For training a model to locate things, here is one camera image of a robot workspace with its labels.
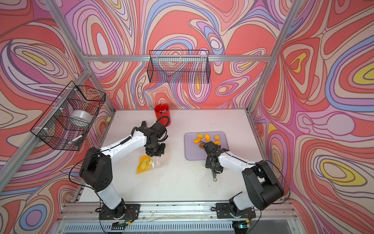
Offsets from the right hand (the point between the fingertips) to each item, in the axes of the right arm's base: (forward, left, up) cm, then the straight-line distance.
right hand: (213, 169), depth 89 cm
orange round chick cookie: (+22, -5, +2) cm, 23 cm away
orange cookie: (+19, +9, +3) cm, 21 cm away
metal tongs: (-7, 0, +1) cm, 7 cm away
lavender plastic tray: (+14, +12, -3) cm, 19 cm away
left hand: (+6, +30, +9) cm, 32 cm away
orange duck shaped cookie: (+22, +1, +3) cm, 22 cm away
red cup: (+40, +33, +14) cm, 53 cm away
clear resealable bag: (+4, +42, +4) cm, 42 cm away
